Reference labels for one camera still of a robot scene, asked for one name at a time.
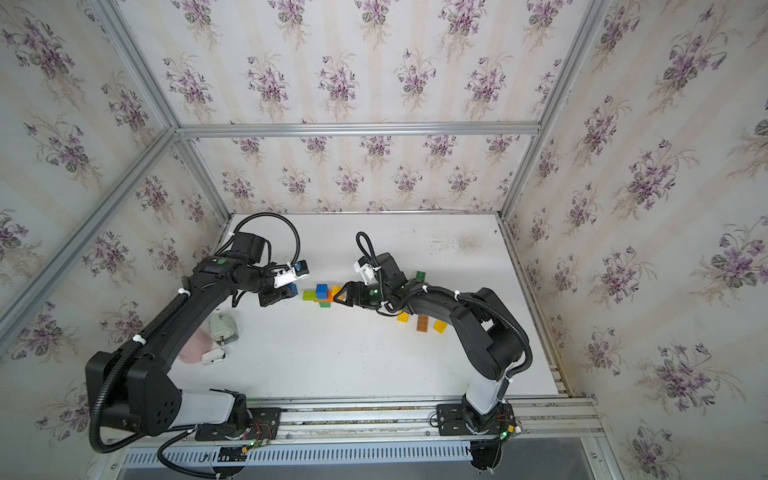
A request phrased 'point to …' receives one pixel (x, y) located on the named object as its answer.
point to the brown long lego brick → (422, 323)
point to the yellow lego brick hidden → (440, 326)
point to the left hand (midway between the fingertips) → (289, 286)
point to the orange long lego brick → (330, 296)
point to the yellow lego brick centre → (403, 318)
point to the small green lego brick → (325, 304)
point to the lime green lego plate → (309, 295)
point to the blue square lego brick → (322, 291)
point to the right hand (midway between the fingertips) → (348, 301)
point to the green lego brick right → (420, 276)
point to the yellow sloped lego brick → (335, 289)
